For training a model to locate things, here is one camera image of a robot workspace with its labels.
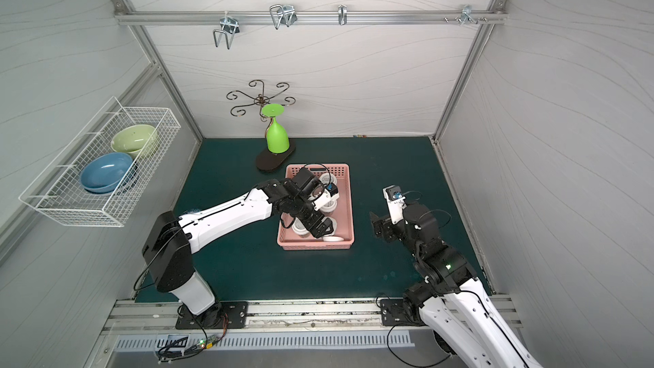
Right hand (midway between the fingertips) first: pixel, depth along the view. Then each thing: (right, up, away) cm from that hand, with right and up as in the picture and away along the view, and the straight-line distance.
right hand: (389, 206), depth 73 cm
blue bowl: (-76, +10, -9) cm, 77 cm away
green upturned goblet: (-36, +21, +16) cm, 45 cm away
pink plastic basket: (-32, -15, +15) cm, 38 cm away
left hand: (-19, -6, +7) cm, 21 cm away
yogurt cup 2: (-17, -12, +9) cm, 22 cm away
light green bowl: (-75, +19, +1) cm, 77 cm away
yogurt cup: (-28, -9, +9) cm, 31 cm away
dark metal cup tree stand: (-46, +13, +39) cm, 62 cm away
